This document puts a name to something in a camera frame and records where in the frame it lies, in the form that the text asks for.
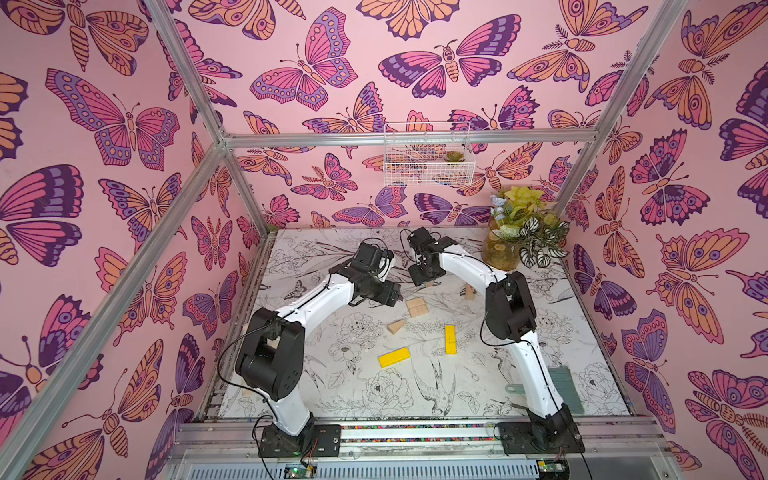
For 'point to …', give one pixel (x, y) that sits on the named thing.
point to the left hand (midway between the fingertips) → (392, 289)
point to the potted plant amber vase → (522, 227)
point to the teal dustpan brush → (564, 384)
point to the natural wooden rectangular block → (416, 299)
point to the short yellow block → (450, 339)
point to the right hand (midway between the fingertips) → (425, 272)
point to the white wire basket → (428, 165)
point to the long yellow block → (393, 356)
